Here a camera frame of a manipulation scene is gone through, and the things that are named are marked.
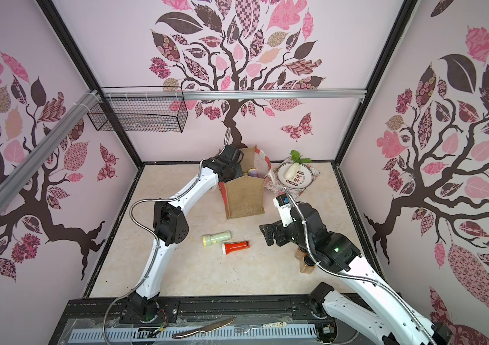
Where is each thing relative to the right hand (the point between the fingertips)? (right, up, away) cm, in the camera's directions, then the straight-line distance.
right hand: (272, 220), depth 70 cm
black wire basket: (-72, +52, +52) cm, 103 cm away
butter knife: (-22, -37, 0) cm, 43 cm away
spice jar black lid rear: (+12, -16, +13) cm, 24 cm away
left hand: (-14, +16, +28) cm, 35 cm away
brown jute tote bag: (-9, +7, +23) cm, 25 cm away
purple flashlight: (-6, +17, +37) cm, 41 cm away
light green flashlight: (-22, -11, +19) cm, 31 cm away
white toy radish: (+16, +20, +43) cm, 50 cm away
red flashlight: (-16, -14, +16) cm, 27 cm away
